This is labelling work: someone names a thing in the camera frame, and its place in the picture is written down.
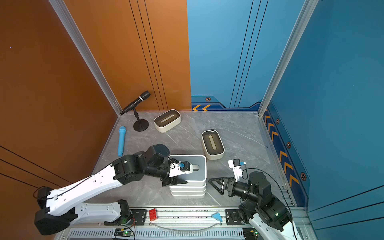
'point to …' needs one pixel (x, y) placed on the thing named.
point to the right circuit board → (250, 233)
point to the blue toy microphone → (122, 130)
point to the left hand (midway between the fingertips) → (187, 172)
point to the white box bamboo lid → (188, 193)
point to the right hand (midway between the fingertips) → (214, 183)
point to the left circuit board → (120, 232)
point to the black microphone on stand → (141, 125)
